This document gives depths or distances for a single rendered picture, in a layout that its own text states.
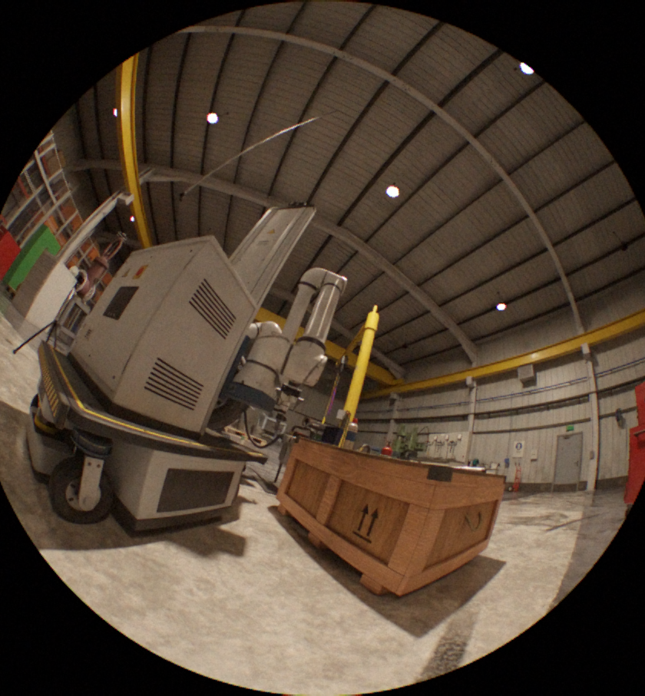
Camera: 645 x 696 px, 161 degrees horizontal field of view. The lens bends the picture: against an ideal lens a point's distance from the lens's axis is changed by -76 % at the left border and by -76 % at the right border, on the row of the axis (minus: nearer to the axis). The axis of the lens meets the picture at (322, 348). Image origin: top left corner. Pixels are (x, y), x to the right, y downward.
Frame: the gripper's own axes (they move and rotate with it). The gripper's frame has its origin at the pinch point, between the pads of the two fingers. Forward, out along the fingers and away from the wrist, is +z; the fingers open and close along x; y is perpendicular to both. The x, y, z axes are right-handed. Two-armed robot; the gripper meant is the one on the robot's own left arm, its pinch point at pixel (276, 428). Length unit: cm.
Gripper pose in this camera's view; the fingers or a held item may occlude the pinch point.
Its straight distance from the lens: 205.7
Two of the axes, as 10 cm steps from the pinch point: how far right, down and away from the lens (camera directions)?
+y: 9.5, 2.9, -0.7
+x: -0.6, 4.0, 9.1
